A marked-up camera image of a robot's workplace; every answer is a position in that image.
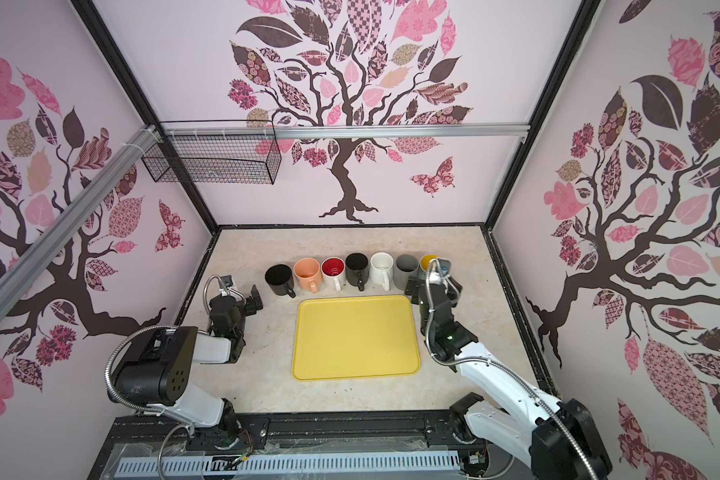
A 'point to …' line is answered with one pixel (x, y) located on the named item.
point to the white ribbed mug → (381, 269)
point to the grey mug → (405, 265)
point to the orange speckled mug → (308, 273)
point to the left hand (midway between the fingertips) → (242, 290)
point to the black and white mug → (280, 280)
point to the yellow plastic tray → (339, 337)
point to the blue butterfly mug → (424, 265)
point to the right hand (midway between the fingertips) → (436, 273)
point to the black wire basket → (226, 152)
